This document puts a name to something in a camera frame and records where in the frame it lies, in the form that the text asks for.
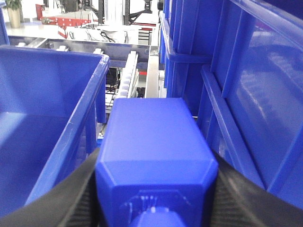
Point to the blue plastic bin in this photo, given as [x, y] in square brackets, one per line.
[3, 30]
[47, 82]
[260, 94]
[184, 35]

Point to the blue plastic box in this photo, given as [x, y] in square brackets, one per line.
[154, 142]

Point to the green plant in tan pot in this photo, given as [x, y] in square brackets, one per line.
[14, 16]

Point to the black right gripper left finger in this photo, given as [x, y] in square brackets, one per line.
[59, 203]

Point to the red metal frame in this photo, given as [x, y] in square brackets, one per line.
[68, 21]

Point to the steel roller rack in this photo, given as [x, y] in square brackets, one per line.
[152, 78]

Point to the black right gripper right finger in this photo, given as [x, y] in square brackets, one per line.
[248, 203]

